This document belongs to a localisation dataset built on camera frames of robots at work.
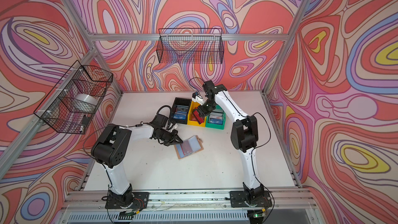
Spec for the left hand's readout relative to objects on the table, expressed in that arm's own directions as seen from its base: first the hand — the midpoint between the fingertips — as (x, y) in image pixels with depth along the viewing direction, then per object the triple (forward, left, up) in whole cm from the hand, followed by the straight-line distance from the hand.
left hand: (183, 140), depth 92 cm
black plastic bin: (+23, +4, 0) cm, 23 cm away
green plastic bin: (+15, -21, 0) cm, 25 cm away
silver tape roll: (+4, +43, +31) cm, 54 cm away
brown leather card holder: (-3, -3, -1) cm, 5 cm away
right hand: (+11, -12, +10) cm, 19 cm away
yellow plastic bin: (+15, -5, 0) cm, 16 cm away
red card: (+10, -10, +8) cm, 16 cm away
